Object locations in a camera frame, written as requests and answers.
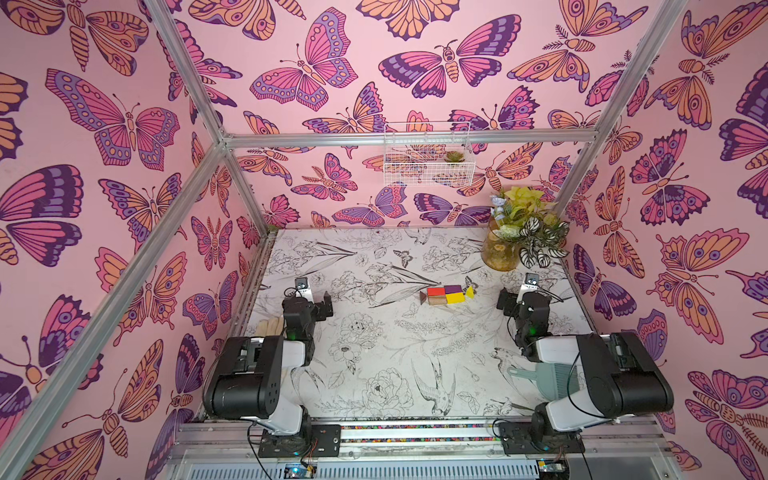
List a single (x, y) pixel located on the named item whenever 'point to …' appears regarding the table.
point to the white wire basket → (428, 153)
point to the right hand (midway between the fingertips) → (524, 290)
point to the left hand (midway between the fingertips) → (314, 290)
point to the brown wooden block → (437, 300)
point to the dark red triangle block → (422, 296)
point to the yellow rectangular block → (455, 298)
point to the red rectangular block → (436, 291)
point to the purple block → (450, 289)
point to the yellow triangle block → (470, 292)
